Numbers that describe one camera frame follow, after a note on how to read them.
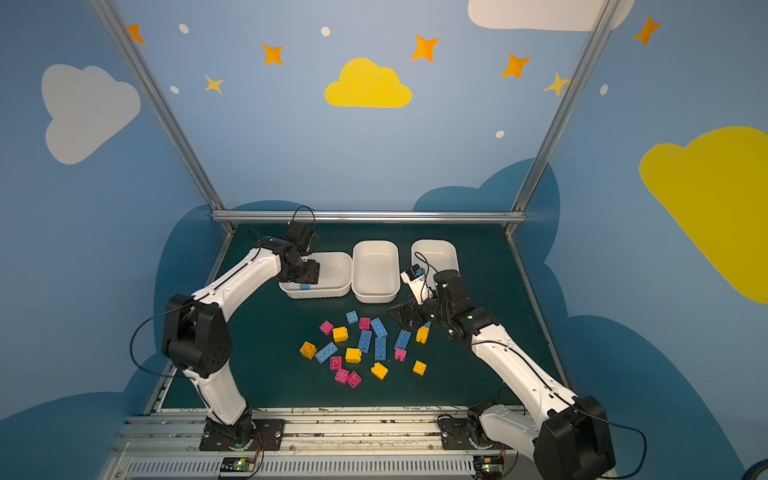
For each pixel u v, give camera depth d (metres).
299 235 0.73
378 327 0.93
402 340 0.89
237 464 0.71
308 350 0.86
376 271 1.08
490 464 0.72
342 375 0.82
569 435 0.39
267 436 0.74
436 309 0.68
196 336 0.48
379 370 0.84
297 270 0.77
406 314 0.70
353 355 0.86
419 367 0.86
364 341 0.90
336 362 0.85
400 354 0.86
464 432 0.75
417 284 0.71
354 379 0.83
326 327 0.91
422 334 0.91
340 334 0.90
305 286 1.01
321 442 0.73
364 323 0.93
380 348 0.88
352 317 0.94
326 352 0.88
